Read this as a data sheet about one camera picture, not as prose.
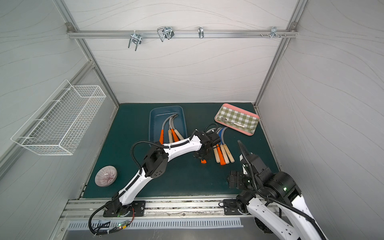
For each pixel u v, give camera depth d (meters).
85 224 0.70
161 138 0.98
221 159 0.89
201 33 0.78
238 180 0.56
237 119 1.11
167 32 0.77
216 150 0.93
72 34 0.77
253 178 0.46
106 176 0.83
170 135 0.99
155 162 0.56
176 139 0.98
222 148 0.93
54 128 0.66
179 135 0.99
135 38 0.79
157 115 1.10
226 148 0.95
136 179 0.59
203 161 0.89
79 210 0.75
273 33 0.77
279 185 0.41
